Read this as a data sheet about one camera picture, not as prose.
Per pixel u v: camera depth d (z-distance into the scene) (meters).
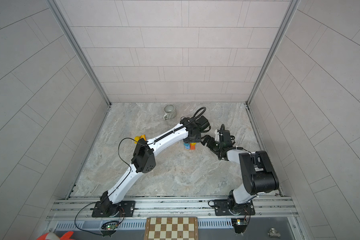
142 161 0.56
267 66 0.94
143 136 0.96
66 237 0.61
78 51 0.86
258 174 0.45
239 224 0.68
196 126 0.66
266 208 0.72
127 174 0.60
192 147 0.91
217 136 0.85
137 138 0.97
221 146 0.73
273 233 0.64
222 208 0.71
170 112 1.02
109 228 0.65
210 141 0.82
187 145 0.91
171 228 0.64
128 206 0.71
